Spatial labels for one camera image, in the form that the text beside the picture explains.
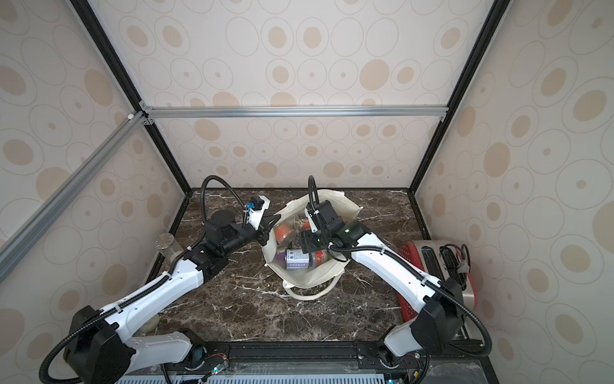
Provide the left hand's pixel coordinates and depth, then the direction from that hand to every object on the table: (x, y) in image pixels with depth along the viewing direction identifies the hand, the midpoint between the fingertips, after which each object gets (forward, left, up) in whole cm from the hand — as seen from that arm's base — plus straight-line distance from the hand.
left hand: (285, 214), depth 72 cm
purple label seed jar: (-4, -3, -20) cm, 21 cm away
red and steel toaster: (-8, -49, -11) cm, 51 cm away
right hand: (-1, -10, -10) cm, 14 cm away
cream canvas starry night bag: (-15, -11, -13) cm, 23 cm away
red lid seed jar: (+3, +2, -15) cm, 15 cm away
